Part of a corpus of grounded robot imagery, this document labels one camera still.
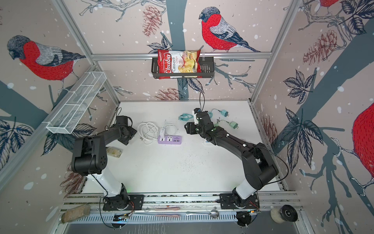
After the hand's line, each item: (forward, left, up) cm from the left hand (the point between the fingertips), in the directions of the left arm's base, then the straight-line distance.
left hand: (134, 131), depth 99 cm
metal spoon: (-47, -51, 0) cm, 69 cm away
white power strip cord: (+1, -10, -1) cm, 10 cm away
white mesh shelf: (-8, +23, +28) cm, 37 cm away
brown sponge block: (-47, +15, +2) cm, 50 cm away
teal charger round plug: (+17, -66, -1) cm, 68 cm away
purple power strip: (-7, -26, 0) cm, 26 cm away
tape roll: (-48, -81, +9) cm, 94 cm away
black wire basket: (+29, -50, +30) cm, 65 cm away
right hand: (-3, -38, +12) cm, 40 cm away
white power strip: (-8, -49, -1) cm, 50 cm away
